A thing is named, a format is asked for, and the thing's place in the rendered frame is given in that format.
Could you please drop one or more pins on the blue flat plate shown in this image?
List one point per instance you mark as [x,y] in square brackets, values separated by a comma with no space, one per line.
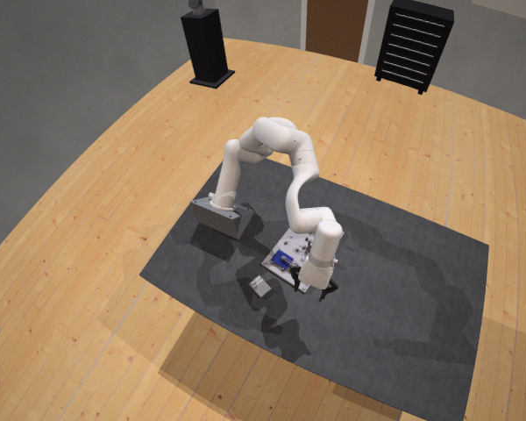
[278,260]

